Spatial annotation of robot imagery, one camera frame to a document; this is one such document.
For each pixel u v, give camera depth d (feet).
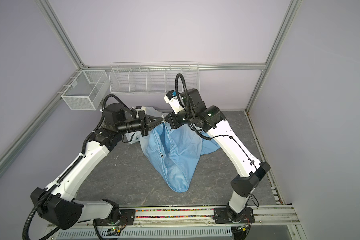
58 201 1.24
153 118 2.16
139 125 1.97
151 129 2.08
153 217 2.47
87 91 3.23
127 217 2.41
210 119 1.50
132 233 2.32
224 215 2.42
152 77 3.26
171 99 1.88
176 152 2.64
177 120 1.92
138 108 2.22
